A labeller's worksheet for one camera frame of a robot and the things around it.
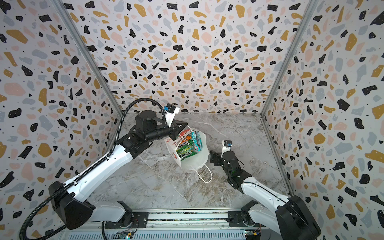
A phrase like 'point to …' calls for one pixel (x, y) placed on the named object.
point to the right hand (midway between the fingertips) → (215, 148)
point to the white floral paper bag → (197, 162)
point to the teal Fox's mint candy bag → (198, 145)
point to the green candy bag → (186, 151)
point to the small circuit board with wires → (125, 234)
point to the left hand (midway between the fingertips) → (186, 121)
